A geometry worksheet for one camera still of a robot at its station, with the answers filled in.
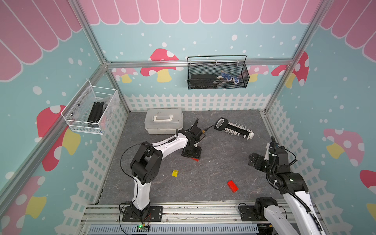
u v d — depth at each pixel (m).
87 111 0.71
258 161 0.66
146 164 0.50
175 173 0.87
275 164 0.54
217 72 0.96
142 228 0.73
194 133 0.76
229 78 0.81
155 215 0.74
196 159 0.94
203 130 1.08
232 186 0.81
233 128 1.08
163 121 0.98
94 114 0.69
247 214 0.74
